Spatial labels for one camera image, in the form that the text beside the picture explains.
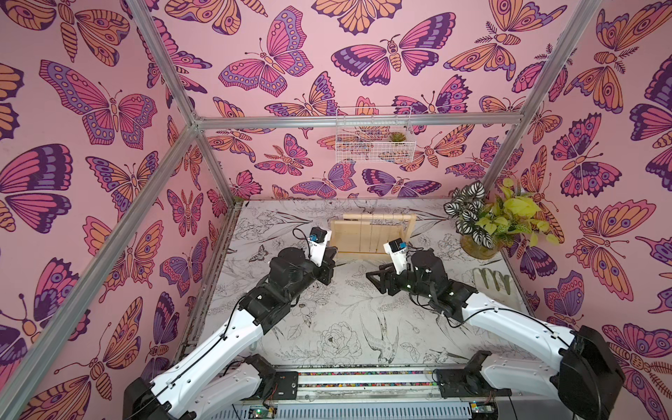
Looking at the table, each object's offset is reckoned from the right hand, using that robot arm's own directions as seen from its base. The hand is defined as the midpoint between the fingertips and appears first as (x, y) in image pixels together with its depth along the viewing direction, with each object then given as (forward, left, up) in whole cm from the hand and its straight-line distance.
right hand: (375, 268), depth 78 cm
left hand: (+1, +11, +10) cm, 15 cm away
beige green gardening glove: (+4, -44, -17) cm, 47 cm away
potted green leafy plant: (+13, -35, +4) cm, 38 cm away
